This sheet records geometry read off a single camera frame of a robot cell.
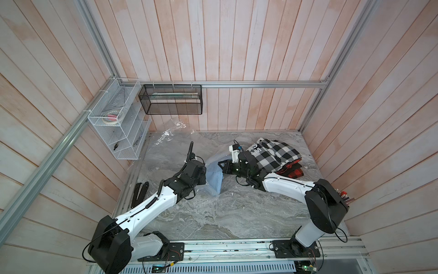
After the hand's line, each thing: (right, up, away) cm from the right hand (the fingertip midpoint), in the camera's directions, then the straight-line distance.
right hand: (217, 163), depth 85 cm
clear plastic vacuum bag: (-33, +5, +27) cm, 43 cm away
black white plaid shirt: (+31, +3, +9) cm, 33 cm away
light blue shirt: (-1, -6, 0) cm, 6 cm away
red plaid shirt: (+43, -5, +9) cm, 44 cm away
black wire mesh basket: (-29, +38, +20) cm, 52 cm away
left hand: (-9, -6, -1) cm, 10 cm away
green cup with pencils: (+52, -12, -16) cm, 56 cm away
